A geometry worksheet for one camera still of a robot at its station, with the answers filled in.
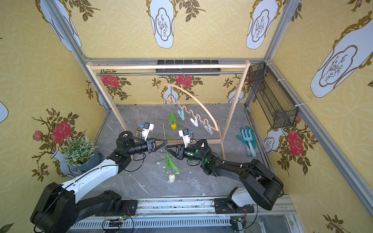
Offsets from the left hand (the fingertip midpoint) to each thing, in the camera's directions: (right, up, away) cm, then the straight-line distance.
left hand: (168, 143), depth 73 cm
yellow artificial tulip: (0, +11, +17) cm, 20 cm away
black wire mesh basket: (+61, +21, +11) cm, 65 cm away
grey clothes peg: (+19, +8, -8) cm, 22 cm away
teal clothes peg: (+6, +15, +2) cm, 16 cm away
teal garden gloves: (+49, -3, +24) cm, 55 cm away
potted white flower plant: (-46, -7, +1) cm, 46 cm away
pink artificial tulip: (-9, -14, +17) cm, 24 cm away
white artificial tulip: (+1, -10, 0) cm, 10 cm away
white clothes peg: (+13, +11, -2) cm, 17 cm away
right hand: (-1, -4, -2) cm, 5 cm away
